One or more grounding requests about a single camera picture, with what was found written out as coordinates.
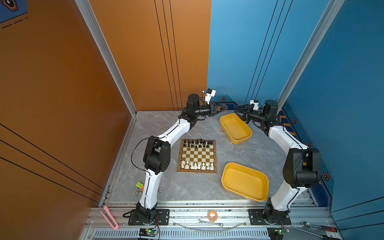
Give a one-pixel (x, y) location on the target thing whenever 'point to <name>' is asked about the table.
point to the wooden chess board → (197, 156)
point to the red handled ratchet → (306, 224)
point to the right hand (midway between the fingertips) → (233, 109)
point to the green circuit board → (145, 232)
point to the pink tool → (106, 214)
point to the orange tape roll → (212, 216)
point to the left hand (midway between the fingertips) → (227, 107)
